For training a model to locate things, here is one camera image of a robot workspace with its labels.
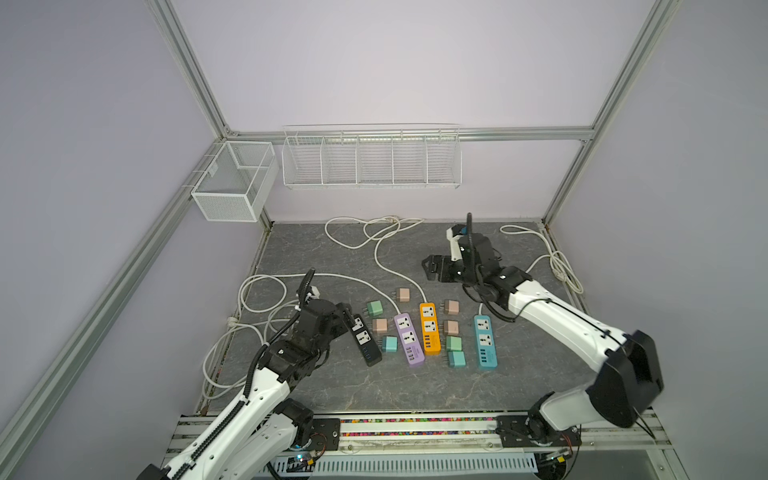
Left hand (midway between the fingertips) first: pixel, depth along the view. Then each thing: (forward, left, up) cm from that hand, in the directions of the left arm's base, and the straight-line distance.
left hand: (344, 316), depth 79 cm
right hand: (+11, -25, +6) cm, 28 cm away
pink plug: (+3, -9, -14) cm, 17 cm away
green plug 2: (-5, -31, -13) cm, 34 cm away
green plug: (+8, -8, -12) cm, 17 cm away
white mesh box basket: (+51, +39, +7) cm, 64 cm away
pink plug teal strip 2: (0, -31, -12) cm, 33 cm away
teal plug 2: (-9, -30, -13) cm, 34 cm away
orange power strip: (-3, -24, -11) cm, 27 cm away
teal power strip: (-5, -40, -12) cm, 42 cm away
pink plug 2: (+12, -17, -12) cm, 24 cm away
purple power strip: (-3, -18, -12) cm, 21 cm away
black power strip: (-3, -5, -12) cm, 13 cm away
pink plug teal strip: (+7, -32, -12) cm, 35 cm away
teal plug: (-3, -12, -12) cm, 17 cm away
